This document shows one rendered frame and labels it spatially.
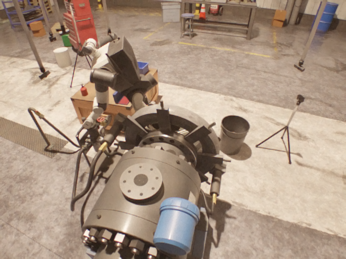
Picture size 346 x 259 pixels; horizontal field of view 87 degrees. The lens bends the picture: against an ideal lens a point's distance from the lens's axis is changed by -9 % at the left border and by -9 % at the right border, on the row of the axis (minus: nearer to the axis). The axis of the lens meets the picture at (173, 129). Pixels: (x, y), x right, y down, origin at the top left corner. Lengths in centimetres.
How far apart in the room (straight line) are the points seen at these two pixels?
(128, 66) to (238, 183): 153
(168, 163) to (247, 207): 114
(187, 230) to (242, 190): 142
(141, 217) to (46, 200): 150
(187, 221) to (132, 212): 29
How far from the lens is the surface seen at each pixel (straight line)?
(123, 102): 235
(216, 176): 160
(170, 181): 108
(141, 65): 301
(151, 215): 99
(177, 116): 131
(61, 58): 478
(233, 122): 242
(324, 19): 884
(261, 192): 221
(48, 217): 223
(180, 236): 79
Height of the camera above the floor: 177
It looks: 42 degrees down
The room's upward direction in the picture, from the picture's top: straight up
